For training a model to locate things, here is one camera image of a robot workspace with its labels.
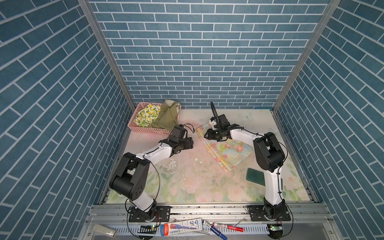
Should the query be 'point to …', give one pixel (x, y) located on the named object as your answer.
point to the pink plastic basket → (155, 117)
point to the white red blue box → (173, 228)
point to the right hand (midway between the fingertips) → (205, 134)
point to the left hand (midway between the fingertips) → (189, 142)
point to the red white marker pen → (228, 226)
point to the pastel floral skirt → (229, 152)
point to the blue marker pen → (207, 224)
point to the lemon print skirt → (143, 114)
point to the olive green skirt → (168, 117)
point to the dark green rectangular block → (255, 176)
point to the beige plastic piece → (105, 231)
